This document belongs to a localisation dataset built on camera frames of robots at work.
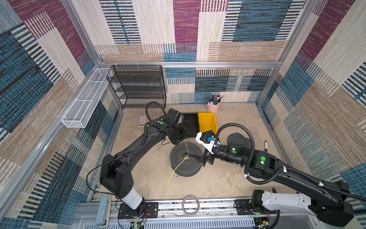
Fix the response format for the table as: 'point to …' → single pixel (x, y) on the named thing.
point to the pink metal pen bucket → (212, 108)
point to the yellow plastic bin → (208, 121)
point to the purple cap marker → (210, 99)
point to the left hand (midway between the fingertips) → (190, 133)
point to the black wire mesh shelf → (138, 85)
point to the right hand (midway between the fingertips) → (195, 145)
